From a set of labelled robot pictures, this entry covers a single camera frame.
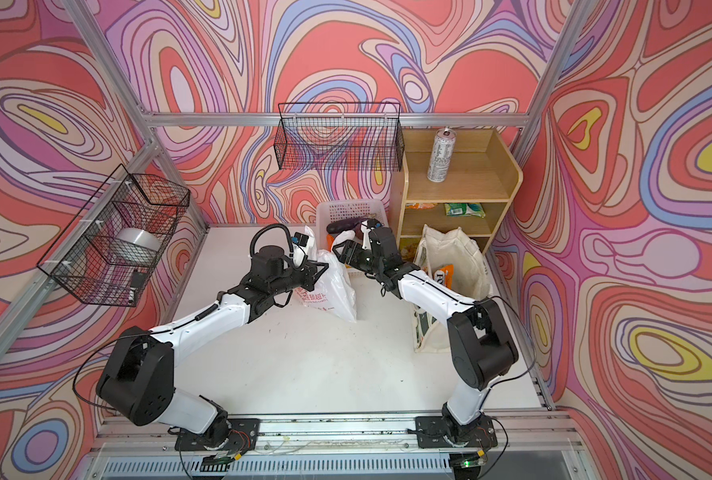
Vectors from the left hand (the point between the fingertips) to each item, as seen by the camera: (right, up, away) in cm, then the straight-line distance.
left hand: (330, 264), depth 82 cm
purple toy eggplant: (+2, +15, +34) cm, 37 cm away
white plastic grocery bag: (+1, -8, +1) cm, 8 cm away
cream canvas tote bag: (+41, -4, +3) cm, 41 cm away
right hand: (+3, +2, +5) cm, 6 cm away
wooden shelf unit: (+38, +25, +4) cm, 46 cm away
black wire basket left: (-56, +3, -8) cm, 56 cm away
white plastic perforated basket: (-4, +20, +33) cm, 38 cm away
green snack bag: (+43, +18, +16) cm, 49 cm away
